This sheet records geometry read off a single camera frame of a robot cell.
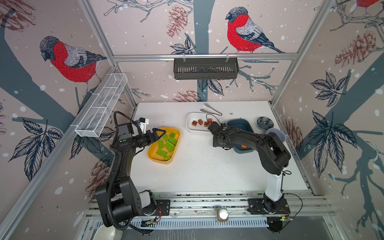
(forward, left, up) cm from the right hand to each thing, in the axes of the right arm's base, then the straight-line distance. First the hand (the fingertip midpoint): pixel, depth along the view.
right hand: (220, 145), depth 96 cm
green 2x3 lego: (+1, +32, +2) cm, 32 cm away
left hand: (-6, +34, +20) cm, 40 cm away
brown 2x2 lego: (+17, +13, +2) cm, 22 cm away
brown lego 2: (+17, +9, 0) cm, 19 cm away
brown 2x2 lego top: (+19, +6, +3) cm, 20 cm away
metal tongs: (+28, 0, 0) cm, 28 cm away
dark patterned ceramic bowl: (+19, -34, 0) cm, 39 cm away
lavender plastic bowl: (+6, -40, +4) cm, 40 cm away
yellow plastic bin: (-5, +43, +3) cm, 43 cm away
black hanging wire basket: (+44, +10, +29) cm, 54 cm away
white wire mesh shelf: (-8, +66, +32) cm, 73 cm away
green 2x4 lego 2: (+4, +37, +1) cm, 37 cm away
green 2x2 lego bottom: (-12, +33, +3) cm, 35 cm away
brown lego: (+17, +18, +2) cm, 24 cm away
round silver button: (-39, +2, +9) cm, 40 cm away
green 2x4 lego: (-1, +39, +1) cm, 39 cm away
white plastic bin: (+21, +20, +5) cm, 29 cm away
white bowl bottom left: (-48, +53, +6) cm, 72 cm away
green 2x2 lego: (+6, +32, +2) cm, 33 cm away
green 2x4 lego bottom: (-8, +37, +1) cm, 38 cm away
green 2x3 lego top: (-3, +33, +1) cm, 33 cm away
